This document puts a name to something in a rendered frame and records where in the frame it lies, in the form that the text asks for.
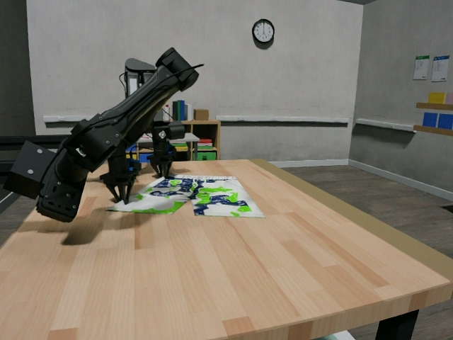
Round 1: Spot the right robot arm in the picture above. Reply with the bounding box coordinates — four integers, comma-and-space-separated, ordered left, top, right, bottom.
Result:
41, 47, 199, 217

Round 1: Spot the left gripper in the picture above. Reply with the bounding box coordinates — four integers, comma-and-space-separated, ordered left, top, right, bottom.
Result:
147, 141, 176, 179

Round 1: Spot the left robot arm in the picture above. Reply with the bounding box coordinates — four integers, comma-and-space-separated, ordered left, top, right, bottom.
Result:
124, 58, 185, 154

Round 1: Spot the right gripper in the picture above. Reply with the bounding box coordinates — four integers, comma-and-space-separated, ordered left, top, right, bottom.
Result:
100, 154, 139, 205

